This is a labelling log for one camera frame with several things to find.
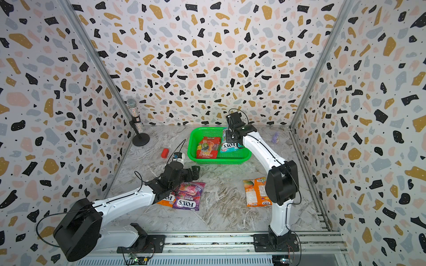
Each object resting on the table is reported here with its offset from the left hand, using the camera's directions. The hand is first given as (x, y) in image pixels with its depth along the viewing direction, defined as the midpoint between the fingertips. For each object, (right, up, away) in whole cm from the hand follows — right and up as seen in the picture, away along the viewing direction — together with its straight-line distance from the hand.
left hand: (194, 167), depth 85 cm
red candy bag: (+5, +10, +17) cm, 20 cm away
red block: (-22, +6, +19) cm, 29 cm away
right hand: (+20, +17, +6) cm, 26 cm away
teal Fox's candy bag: (+17, +10, +6) cm, 21 cm away
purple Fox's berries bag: (-3, -14, +1) cm, 15 cm away
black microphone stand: (-42, +15, +28) cm, 52 cm away
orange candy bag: (+32, -14, +2) cm, 35 cm away
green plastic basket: (+17, +4, +9) cm, 20 cm away
